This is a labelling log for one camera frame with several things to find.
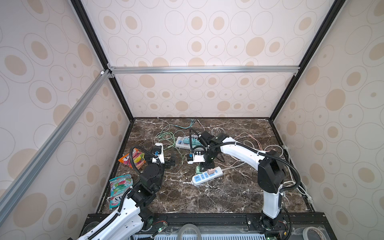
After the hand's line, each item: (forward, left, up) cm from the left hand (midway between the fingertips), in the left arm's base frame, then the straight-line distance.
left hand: (167, 146), depth 72 cm
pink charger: (-4, -23, -20) cm, 31 cm away
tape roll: (-32, -66, -23) cm, 77 cm away
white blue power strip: (-6, -19, -24) cm, 31 cm away
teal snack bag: (-12, +29, -23) cm, 39 cm away
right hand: (-2, -17, -18) cm, 25 cm away
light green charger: (-5, -15, -16) cm, 22 cm away
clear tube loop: (-31, -11, -20) cm, 38 cm away
